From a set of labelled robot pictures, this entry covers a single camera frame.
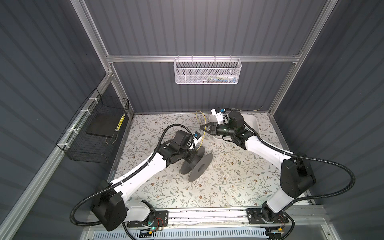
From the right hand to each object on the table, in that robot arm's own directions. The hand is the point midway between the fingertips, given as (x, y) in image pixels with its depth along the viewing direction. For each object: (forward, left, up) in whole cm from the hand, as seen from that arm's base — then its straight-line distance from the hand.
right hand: (202, 129), depth 78 cm
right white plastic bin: (+28, -38, -24) cm, 53 cm away
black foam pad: (-1, +49, +6) cm, 49 cm away
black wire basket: (-13, +56, +6) cm, 58 cm away
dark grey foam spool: (-16, +3, -14) cm, 21 cm away
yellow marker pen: (+3, +43, +3) cm, 44 cm away
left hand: (-8, +4, -9) cm, 12 cm away
